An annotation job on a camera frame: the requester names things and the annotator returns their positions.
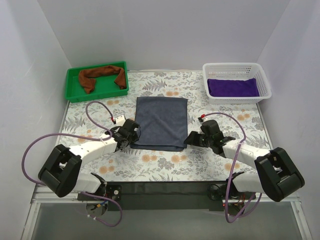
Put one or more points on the aluminium frame rail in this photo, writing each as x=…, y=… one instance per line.
x=162, y=210

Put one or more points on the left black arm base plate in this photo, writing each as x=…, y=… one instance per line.
x=107, y=191

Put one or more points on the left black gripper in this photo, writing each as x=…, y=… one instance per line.
x=135, y=128

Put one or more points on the purple towel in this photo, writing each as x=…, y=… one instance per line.
x=233, y=88

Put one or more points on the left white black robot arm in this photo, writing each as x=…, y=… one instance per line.
x=61, y=171

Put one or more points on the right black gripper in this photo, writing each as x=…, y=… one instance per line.
x=198, y=139

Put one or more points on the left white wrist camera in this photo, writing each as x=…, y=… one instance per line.
x=118, y=121

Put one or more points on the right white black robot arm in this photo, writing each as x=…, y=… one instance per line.
x=276, y=174

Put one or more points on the floral table mat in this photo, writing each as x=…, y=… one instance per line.
x=193, y=163

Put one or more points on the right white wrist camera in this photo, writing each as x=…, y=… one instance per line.
x=203, y=120

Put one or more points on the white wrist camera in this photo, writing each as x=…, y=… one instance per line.
x=203, y=120
x=118, y=121

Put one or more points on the white plastic basket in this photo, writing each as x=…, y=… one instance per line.
x=241, y=71

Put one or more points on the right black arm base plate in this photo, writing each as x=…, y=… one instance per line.
x=218, y=192

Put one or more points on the green plastic tray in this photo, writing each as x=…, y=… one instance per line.
x=105, y=86

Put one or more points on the orange brown towel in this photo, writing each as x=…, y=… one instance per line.
x=88, y=77

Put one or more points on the grey blue towel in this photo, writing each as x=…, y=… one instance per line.
x=163, y=123

